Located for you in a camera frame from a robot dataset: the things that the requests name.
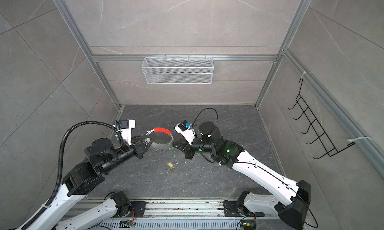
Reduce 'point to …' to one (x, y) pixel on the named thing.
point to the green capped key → (174, 150)
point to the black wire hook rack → (330, 149)
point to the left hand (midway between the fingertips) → (155, 133)
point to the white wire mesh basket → (179, 70)
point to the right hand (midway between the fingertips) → (174, 143)
